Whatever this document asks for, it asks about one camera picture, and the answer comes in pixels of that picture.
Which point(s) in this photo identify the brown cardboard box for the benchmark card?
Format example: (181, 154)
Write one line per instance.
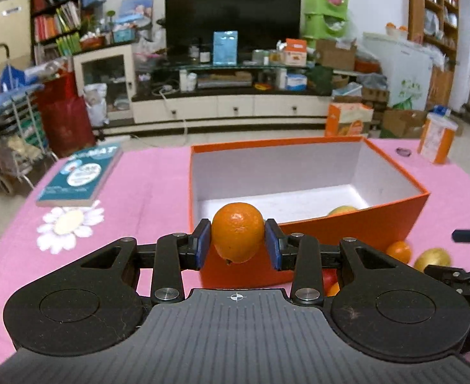
(336, 55)

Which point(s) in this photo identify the white floor air conditioner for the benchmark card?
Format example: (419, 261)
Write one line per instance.
(15, 30)

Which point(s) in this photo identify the white tv stand cabinet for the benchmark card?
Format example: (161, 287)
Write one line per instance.
(233, 106)

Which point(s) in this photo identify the small white glass cabinet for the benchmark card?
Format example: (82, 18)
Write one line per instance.
(114, 66)

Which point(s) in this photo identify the orange white canister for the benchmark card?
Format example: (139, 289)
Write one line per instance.
(439, 131)

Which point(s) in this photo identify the blue paper package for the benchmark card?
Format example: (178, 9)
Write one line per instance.
(225, 48)

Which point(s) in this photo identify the white refrigerator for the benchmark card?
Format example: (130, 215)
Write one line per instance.
(406, 66)

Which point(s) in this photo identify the wire trolley cart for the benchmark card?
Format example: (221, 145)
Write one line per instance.
(24, 146)

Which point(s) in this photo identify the red cherry tomato middle right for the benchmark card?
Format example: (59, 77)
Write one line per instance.
(330, 282)

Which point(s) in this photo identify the dark bookshelf with books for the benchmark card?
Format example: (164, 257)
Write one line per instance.
(55, 29)

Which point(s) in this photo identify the teal book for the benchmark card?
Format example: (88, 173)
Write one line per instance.
(80, 179)

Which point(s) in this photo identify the orange cardboard box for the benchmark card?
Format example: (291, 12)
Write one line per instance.
(298, 182)

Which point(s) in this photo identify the orange white medicine box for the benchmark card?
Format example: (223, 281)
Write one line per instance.
(295, 52)

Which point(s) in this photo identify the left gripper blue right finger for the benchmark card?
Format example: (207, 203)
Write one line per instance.
(301, 254)

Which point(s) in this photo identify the yellow passion fruit large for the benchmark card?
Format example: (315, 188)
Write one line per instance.
(432, 256)

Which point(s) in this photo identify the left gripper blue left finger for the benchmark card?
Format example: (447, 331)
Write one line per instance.
(174, 253)

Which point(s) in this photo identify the small orange fruit right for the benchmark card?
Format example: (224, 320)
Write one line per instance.
(400, 250)

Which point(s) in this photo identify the yellow passion fruit small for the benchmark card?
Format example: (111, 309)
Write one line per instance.
(343, 209)

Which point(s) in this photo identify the black television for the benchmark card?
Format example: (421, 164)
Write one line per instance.
(260, 24)

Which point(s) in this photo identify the orange white carton on floor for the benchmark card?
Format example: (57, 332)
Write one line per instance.
(348, 119)

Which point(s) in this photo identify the red gift bag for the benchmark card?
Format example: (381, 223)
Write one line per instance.
(64, 116)

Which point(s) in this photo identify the wooden shelf unit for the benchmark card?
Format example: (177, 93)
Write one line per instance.
(435, 22)

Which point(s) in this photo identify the large orange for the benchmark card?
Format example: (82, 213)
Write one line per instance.
(237, 232)

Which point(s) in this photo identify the green plastic stacking rack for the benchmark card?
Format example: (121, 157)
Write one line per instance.
(324, 19)

